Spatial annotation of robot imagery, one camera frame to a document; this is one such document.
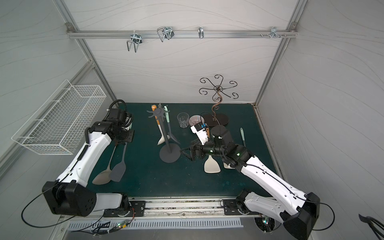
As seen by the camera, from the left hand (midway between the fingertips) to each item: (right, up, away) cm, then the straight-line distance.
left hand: (127, 136), depth 80 cm
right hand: (+33, -3, -13) cm, 35 cm away
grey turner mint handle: (-4, -18, -2) cm, 19 cm away
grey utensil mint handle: (+23, +1, 0) cm, 23 cm away
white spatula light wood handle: (+47, -18, +6) cm, 51 cm away
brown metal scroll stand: (+51, +8, +31) cm, 60 cm away
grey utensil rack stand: (+20, -12, +13) cm, 27 cm away
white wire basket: (-27, +6, -12) cm, 30 cm away
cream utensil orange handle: (+18, -2, +2) cm, 18 cm away
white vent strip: (+6, -41, -10) cm, 43 cm away
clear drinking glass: (+28, +9, +28) cm, 41 cm away
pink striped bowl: (+37, +9, +28) cm, 47 cm away
